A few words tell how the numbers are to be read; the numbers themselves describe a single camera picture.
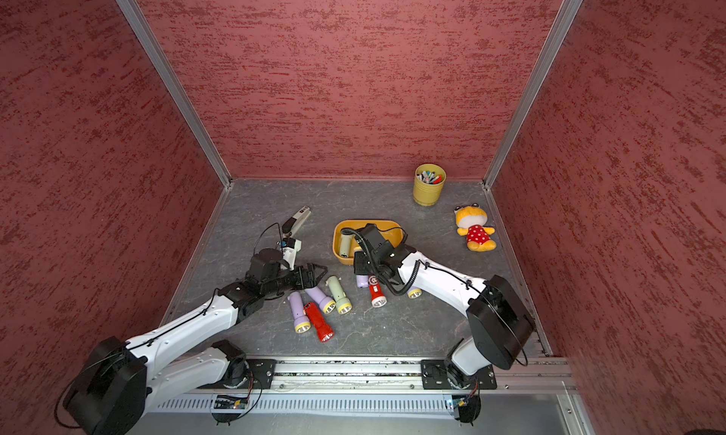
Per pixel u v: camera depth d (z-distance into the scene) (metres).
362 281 0.81
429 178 1.07
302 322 0.80
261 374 0.74
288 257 0.75
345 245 0.97
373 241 0.65
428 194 1.06
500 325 0.43
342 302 0.84
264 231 1.06
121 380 0.40
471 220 1.01
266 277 0.65
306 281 0.74
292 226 1.01
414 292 0.87
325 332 0.79
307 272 0.74
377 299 0.85
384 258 0.64
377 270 0.61
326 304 0.83
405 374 0.76
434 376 0.74
